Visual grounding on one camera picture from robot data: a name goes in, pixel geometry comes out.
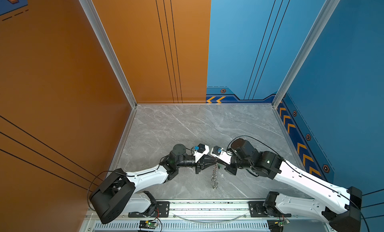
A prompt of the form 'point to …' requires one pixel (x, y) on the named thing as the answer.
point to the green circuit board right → (282, 222)
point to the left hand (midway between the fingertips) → (215, 160)
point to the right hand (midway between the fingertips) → (217, 160)
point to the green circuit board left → (150, 224)
